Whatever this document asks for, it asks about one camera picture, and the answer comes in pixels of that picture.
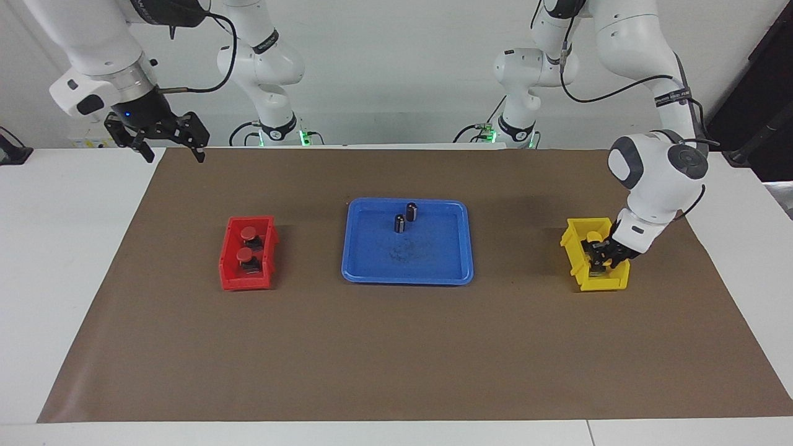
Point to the blue plastic tray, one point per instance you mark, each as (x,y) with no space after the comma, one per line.
(433,254)

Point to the dark equipment stand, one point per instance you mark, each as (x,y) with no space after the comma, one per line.
(762,111)

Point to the red push button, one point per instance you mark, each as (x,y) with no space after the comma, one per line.
(245,254)
(249,233)

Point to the white power strip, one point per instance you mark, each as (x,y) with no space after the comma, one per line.
(87,142)

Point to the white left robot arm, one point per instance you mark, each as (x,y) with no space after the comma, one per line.
(657,179)

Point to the yellow plastic storage bin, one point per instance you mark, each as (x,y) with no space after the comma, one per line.
(576,248)

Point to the red plastic storage bin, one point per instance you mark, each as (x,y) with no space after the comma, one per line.
(229,272)

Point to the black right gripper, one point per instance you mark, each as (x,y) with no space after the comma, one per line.
(148,114)

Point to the black clamp mount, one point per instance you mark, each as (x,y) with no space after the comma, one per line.
(12,152)

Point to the brown paper table mat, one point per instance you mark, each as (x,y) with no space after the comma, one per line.
(396,347)

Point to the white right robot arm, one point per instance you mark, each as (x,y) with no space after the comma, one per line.
(93,43)

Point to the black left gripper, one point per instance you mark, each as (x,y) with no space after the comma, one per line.
(622,254)

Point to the black cylindrical capacitor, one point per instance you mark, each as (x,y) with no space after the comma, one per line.
(412,211)
(399,223)

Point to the yellow push button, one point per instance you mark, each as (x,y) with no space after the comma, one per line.
(598,266)
(593,236)

